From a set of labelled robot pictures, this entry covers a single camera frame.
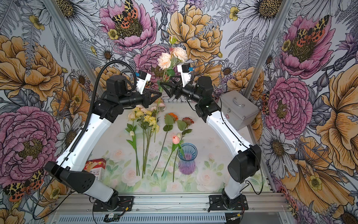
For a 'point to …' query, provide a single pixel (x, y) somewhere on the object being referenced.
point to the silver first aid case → (238, 110)
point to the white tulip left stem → (132, 133)
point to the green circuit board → (112, 217)
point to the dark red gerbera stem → (182, 126)
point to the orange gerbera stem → (169, 118)
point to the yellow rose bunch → (148, 123)
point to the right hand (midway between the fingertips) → (164, 83)
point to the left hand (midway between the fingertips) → (159, 98)
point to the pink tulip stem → (175, 141)
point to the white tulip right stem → (174, 146)
